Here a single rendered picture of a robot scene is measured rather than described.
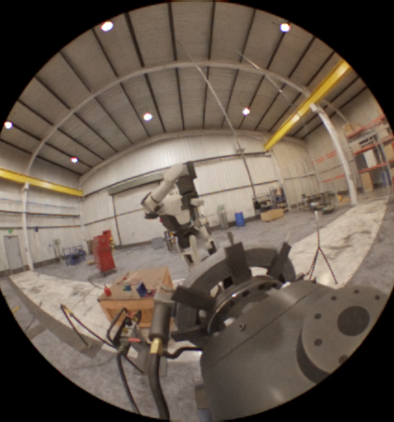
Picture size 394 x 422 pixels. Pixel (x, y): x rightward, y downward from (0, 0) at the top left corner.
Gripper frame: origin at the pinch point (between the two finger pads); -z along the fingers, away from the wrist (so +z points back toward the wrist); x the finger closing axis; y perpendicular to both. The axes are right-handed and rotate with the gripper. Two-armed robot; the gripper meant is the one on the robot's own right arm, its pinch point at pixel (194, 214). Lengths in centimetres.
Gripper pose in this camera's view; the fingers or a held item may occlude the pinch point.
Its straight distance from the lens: 63.7
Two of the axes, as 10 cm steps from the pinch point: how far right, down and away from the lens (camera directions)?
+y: -6.4, 2.3, 7.3
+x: 7.1, -1.9, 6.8
